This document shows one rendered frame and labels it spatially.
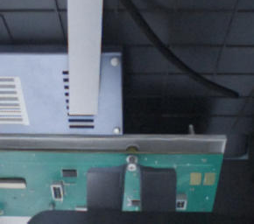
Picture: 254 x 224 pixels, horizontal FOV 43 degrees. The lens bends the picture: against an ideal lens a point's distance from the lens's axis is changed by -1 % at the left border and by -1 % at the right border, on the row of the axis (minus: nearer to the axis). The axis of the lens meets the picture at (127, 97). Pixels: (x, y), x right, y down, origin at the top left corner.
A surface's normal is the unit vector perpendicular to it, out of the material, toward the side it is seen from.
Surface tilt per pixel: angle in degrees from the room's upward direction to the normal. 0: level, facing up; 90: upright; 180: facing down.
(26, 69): 90
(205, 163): 90
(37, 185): 90
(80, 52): 90
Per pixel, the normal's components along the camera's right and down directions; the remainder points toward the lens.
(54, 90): -0.02, 0.54
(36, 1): -0.02, 0.83
